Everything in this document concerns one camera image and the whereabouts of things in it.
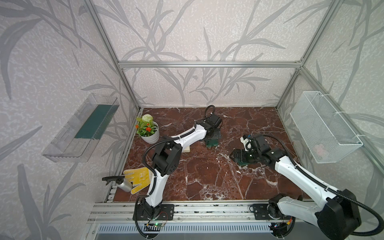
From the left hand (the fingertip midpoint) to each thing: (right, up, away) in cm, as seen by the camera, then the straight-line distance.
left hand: (213, 136), depth 95 cm
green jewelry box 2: (+13, -10, -24) cm, 29 cm away
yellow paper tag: (-43, -22, -10) cm, 49 cm away
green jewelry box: (-2, -5, +2) cm, 6 cm away
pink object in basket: (+52, -4, -22) cm, 56 cm away
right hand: (+11, -9, -14) cm, 20 cm away
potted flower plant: (-40, +5, -7) cm, 41 cm away
